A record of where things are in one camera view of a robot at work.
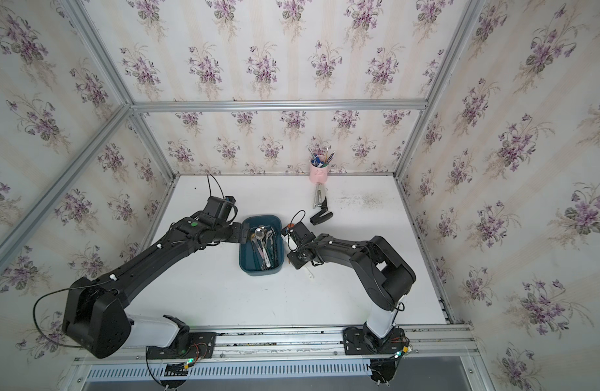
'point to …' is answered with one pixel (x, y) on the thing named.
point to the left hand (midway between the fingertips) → (243, 231)
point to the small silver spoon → (259, 234)
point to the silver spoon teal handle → (254, 243)
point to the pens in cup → (317, 161)
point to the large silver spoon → (271, 235)
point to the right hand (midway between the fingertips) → (300, 256)
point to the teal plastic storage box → (248, 260)
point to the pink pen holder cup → (319, 175)
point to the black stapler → (317, 218)
